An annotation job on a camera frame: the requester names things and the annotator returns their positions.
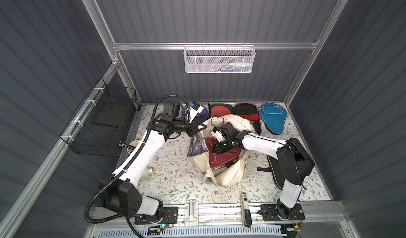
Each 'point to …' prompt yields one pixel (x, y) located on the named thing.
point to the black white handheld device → (246, 213)
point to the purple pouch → (200, 117)
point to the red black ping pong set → (250, 112)
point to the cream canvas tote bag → (228, 175)
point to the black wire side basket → (98, 127)
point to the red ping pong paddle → (219, 109)
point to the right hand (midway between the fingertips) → (214, 150)
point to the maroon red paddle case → (218, 160)
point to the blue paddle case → (273, 116)
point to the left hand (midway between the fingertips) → (207, 128)
